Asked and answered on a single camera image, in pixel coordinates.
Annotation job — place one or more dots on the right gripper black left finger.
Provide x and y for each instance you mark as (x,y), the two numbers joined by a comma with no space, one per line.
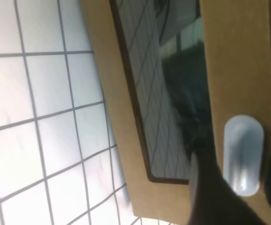
(213,202)

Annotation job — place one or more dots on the white box handle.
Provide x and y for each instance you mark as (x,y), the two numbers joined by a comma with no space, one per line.
(242,157)

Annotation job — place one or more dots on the white grid tablecloth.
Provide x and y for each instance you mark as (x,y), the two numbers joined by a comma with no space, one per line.
(59,163)

